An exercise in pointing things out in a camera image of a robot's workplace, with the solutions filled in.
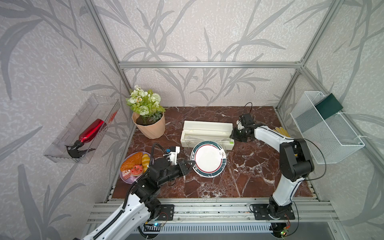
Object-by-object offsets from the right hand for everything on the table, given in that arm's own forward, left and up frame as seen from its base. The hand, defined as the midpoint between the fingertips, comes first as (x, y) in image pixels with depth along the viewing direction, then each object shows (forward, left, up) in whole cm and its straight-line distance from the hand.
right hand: (231, 135), depth 96 cm
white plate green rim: (-21, +15, +11) cm, 28 cm away
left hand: (-26, +22, +13) cm, 36 cm away
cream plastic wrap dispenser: (+2, +23, +2) cm, 23 cm away
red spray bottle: (-18, +67, +29) cm, 75 cm away
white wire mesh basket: (-22, -36, +27) cm, 50 cm away
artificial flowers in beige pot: (+2, +49, +19) cm, 53 cm away
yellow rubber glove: (+7, -38, -6) cm, 39 cm away
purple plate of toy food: (-19, +59, -2) cm, 62 cm away
